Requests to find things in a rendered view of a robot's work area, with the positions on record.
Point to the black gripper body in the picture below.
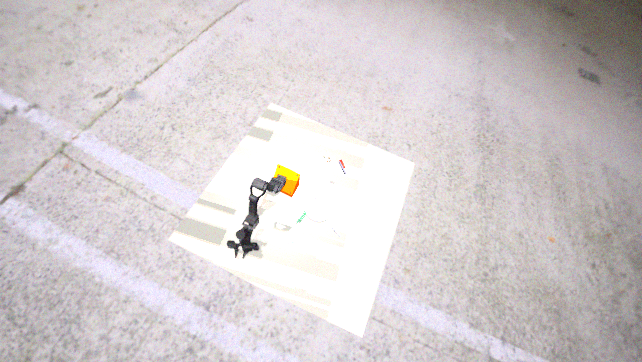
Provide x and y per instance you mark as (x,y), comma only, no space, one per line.
(232,245)

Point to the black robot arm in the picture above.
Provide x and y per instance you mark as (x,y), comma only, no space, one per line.
(274,185)

